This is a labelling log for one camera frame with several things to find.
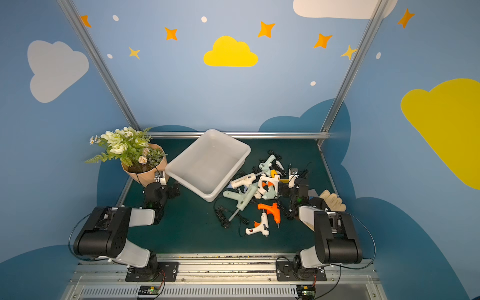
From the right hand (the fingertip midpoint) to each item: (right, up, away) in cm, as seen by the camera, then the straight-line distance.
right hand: (292, 179), depth 95 cm
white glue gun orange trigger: (-14, -3, +6) cm, 15 cm away
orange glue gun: (-10, -15, -4) cm, 18 cm away
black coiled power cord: (-35, -18, -7) cm, 40 cm away
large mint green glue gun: (-25, -9, -4) cm, 28 cm away
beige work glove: (+21, -12, -2) cm, 24 cm away
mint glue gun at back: (-13, +7, +11) cm, 18 cm away
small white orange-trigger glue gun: (-18, -21, -10) cm, 30 cm away
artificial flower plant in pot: (-75, +11, -8) cm, 76 cm away
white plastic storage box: (-48, +6, +19) cm, 52 cm away
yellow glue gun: (-9, +3, +7) cm, 11 cm away
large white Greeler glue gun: (-24, -1, +3) cm, 24 cm away
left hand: (-65, -1, -1) cm, 65 cm away
